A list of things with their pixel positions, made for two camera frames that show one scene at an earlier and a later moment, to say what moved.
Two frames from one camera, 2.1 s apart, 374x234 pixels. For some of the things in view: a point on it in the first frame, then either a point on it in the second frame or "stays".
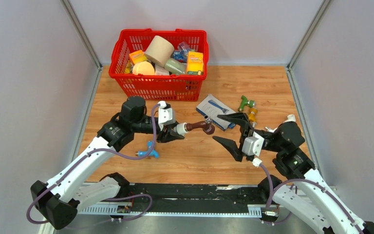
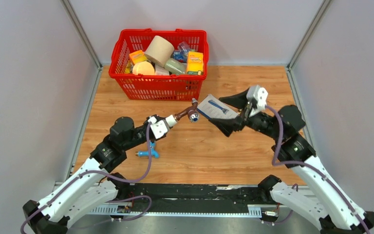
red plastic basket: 182,87 stays
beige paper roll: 158,50 stays
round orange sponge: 144,68 stays
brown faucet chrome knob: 207,126 to 191,111
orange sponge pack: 138,56 stays
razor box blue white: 212,107 stays
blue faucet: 154,153 stays
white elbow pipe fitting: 180,128 to 171,120
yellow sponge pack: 195,63 stays
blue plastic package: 181,53 stays
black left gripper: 169,135 to 158,118
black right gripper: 236,153 to 227,125
